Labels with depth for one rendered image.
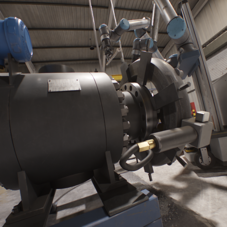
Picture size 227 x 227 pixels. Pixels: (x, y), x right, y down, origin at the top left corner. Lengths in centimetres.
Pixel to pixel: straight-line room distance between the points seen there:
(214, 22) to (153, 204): 1121
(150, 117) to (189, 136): 24
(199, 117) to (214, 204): 54
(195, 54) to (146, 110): 89
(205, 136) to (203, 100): 117
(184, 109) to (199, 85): 116
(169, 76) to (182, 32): 73
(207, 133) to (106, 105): 44
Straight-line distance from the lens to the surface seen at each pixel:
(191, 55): 143
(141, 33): 193
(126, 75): 99
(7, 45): 68
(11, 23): 69
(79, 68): 1325
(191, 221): 85
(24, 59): 70
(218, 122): 153
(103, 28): 141
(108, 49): 127
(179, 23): 138
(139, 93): 74
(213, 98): 153
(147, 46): 80
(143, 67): 80
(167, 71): 71
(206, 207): 94
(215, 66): 1065
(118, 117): 55
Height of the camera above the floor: 51
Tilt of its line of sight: 5 degrees up
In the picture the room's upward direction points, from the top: 11 degrees counter-clockwise
